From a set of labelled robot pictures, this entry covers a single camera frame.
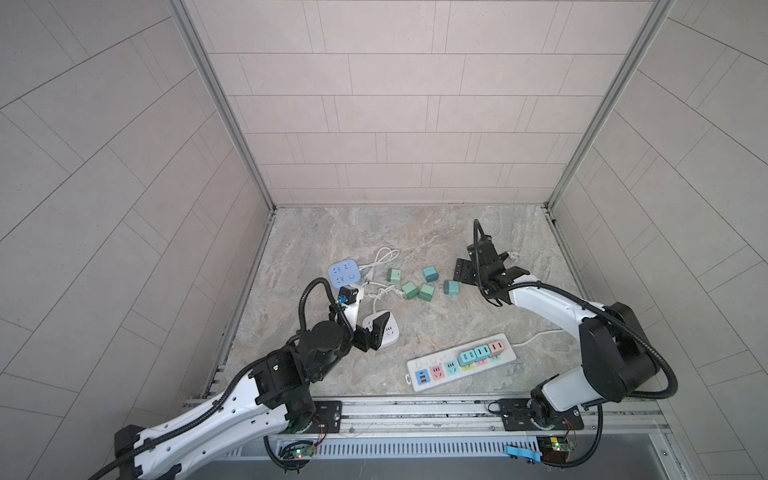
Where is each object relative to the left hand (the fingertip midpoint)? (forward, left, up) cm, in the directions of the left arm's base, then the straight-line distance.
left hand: (383, 309), depth 69 cm
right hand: (+19, -23, -14) cm, 33 cm away
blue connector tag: (-26, -32, -17) cm, 44 cm away
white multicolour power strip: (-8, -15, -17) cm, 24 cm away
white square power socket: (0, -2, -17) cm, 17 cm away
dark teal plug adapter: (-7, -21, -13) cm, 26 cm away
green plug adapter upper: (+20, -2, -19) cm, 27 cm away
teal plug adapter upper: (+20, -14, -18) cm, 31 cm away
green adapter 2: (+13, -12, -18) cm, 26 cm away
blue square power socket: (+20, +14, -18) cm, 31 cm away
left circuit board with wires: (-26, +18, -16) cm, 36 cm away
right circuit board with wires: (-25, -40, -19) cm, 51 cm away
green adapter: (+14, -7, -18) cm, 24 cm away
